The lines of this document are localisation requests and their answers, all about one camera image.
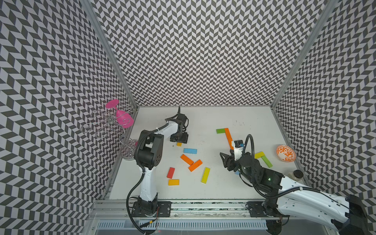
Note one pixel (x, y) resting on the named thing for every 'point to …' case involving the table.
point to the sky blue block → (190, 151)
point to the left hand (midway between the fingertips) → (180, 141)
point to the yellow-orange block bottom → (174, 182)
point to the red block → (171, 172)
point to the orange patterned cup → (285, 153)
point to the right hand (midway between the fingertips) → (225, 154)
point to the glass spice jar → (296, 175)
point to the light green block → (267, 161)
